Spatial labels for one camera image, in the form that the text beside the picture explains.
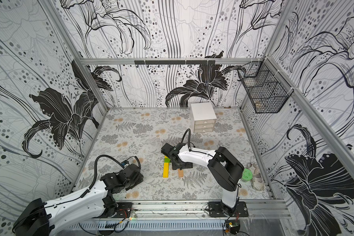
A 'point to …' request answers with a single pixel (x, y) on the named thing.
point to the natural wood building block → (180, 173)
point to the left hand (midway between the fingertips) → (143, 181)
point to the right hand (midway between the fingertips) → (183, 164)
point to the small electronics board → (234, 225)
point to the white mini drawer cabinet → (203, 117)
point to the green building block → (166, 160)
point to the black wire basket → (266, 89)
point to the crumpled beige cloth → (257, 183)
